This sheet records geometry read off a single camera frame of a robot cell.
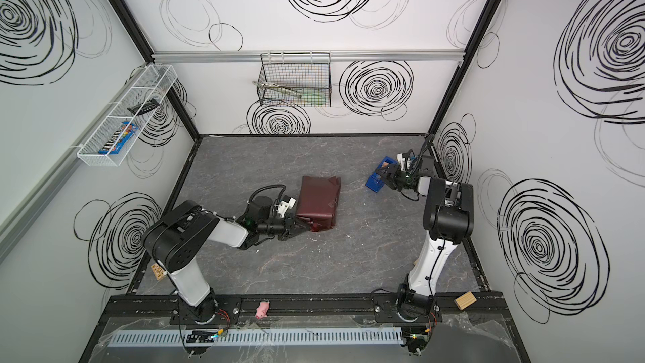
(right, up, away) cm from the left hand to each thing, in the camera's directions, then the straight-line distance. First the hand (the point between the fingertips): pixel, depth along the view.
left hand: (309, 230), depth 85 cm
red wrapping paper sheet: (+3, +9, +4) cm, 11 cm away
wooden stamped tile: (-49, -12, -5) cm, 50 cm away
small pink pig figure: (-13, -19, -13) cm, 27 cm away
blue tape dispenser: (+25, +15, +11) cm, 32 cm away
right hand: (+27, +19, +12) cm, 35 cm away
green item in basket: (+1, +48, +8) cm, 48 cm away
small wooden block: (+48, -18, -10) cm, 53 cm away
